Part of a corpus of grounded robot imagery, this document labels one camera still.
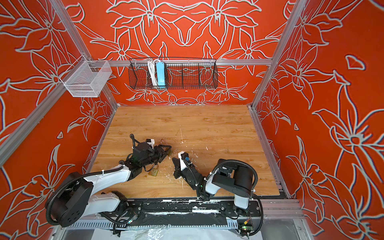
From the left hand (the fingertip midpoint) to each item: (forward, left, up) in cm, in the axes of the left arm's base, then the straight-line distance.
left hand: (171, 148), depth 83 cm
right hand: (-6, 0, -1) cm, 6 cm away
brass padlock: (-2, 0, 0) cm, 2 cm away
